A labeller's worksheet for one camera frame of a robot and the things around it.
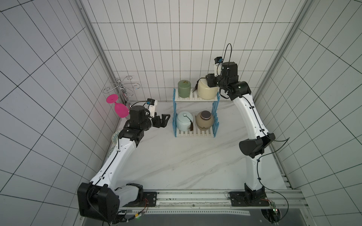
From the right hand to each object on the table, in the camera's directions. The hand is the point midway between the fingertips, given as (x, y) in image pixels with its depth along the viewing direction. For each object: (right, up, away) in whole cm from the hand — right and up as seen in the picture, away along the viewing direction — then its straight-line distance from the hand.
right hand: (203, 75), depth 78 cm
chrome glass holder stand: (-48, -6, +12) cm, 50 cm away
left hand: (-23, -24, 0) cm, 33 cm away
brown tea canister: (+3, -26, +12) cm, 29 cm away
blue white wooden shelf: (-2, -36, +19) cm, 41 cm away
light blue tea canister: (-11, -27, +15) cm, 33 cm away
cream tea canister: (+2, -10, 0) cm, 10 cm away
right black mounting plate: (+23, -61, -14) cm, 67 cm away
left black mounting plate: (-29, -68, -5) cm, 74 cm away
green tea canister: (-11, -7, +2) cm, 13 cm away
